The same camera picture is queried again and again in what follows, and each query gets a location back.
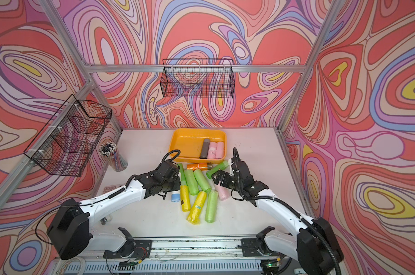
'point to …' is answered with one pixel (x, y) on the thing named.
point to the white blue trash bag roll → (175, 197)
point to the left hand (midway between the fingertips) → (182, 184)
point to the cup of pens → (108, 150)
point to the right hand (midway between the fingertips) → (219, 182)
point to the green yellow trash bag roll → (186, 205)
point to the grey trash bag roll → (205, 148)
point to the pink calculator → (110, 188)
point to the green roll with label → (222, 166)
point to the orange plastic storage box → (188, 141)
